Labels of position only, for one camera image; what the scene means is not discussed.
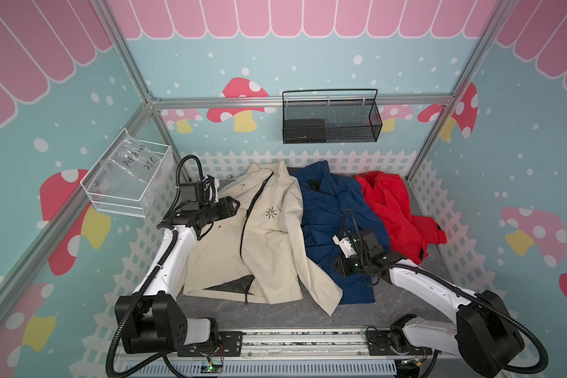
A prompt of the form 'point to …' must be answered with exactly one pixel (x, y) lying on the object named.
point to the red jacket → (409, 235)
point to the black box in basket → (304, 131)
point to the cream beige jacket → (257, 254)
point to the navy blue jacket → (333, 204)
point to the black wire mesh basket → (347, 120)
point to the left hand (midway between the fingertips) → (234, 208)
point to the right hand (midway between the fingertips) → (332, 264)
